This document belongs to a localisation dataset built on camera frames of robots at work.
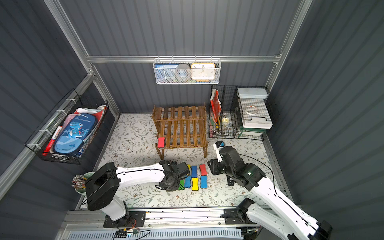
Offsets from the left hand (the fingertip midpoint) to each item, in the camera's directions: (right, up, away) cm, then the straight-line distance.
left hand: (173, 187), depth 82 cm
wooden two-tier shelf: (+3, +34, +11) cm, 36 cm away
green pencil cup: (-41, +4, -13) cm, 43 cm away
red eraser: (-8, +25, +2) cm, 26 cm away
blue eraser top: (+11, +7, +6) cm, 15 cm away
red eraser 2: (+17, +7, +6) cm, 19 cm away
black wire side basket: (-52, +46, -5) cm, 69 cm away
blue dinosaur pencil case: (-41, +28, -19) cm, 53 cm away
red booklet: (+28, +51, +34) cm, 67 cm away
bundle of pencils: (-42, +9, -14) cm, 45 cm away
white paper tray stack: (+54, +55, +20) cm, 79 cm away
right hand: (+21, +17, -9) cm, 28 cm away
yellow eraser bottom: (+12, +1, +2) cm, 12 cm away
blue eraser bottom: (+8, +3, 0) cm, 9 cm away
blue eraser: (+17, +2, +2) cm, 17 cm away
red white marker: (-51, +28, -18) cm, 61 cm away
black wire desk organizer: (+43, +44, +21) cm, 65 cm away
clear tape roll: (+48, +45, +12) cm, 67 cm away
